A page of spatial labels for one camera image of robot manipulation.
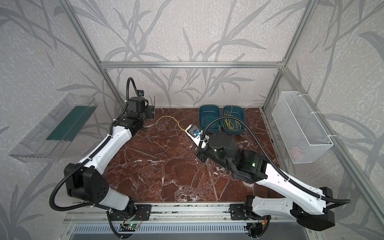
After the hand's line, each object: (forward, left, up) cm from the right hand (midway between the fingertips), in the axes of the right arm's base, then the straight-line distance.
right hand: (194, 132), depth 59 cm
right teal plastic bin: (+45, -32, -38) cm, 67 cm away
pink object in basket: (-1, -48, -17) cm, 51 cm away
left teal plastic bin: (+42, -7, -36) cm, 55 cm away
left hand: (+26, +29, -8) cm, 40 cm away
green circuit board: (-28, +30, -37) cm, 55 cm away
